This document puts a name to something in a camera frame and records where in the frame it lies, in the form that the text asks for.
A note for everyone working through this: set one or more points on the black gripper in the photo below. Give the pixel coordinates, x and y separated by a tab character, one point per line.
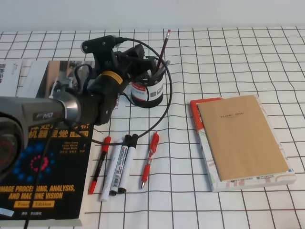
128	64

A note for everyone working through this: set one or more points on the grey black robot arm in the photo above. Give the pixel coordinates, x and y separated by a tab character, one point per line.
91	102

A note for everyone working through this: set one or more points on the grey pen in holder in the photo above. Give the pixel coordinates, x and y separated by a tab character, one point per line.
161	69

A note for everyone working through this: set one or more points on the black mesh pen holder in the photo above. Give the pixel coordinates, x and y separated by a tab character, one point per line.
148	94

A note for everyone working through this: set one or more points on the red retractable ballpoint pen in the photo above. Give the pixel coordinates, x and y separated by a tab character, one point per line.
152	151

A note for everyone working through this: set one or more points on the red and black fineliner pen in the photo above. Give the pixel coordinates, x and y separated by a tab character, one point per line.
104	152

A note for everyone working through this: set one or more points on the dark red pencil with eraser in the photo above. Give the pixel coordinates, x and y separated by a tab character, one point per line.
163	49

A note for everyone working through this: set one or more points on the robot photo brochure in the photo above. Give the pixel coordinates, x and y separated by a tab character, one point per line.
39	79

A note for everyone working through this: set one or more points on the all white marker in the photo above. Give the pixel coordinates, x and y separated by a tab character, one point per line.
110	174

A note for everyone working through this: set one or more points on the white leaflet at left edge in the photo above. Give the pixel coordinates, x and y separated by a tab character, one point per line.
9	77

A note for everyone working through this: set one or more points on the white marker black cap right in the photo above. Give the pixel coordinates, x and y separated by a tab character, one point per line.
128	164

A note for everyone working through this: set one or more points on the white marker black cap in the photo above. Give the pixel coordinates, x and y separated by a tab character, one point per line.
120	165
128	164

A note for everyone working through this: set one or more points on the white marker black cap left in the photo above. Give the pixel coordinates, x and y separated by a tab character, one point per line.
120	165

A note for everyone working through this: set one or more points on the brown kraft classic notebook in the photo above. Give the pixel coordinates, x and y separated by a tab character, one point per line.
240	138

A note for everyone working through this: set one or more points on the red and white map book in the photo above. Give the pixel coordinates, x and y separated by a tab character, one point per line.
285	178

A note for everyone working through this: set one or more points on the black image processing textbook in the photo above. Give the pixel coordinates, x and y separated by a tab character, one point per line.
46	186

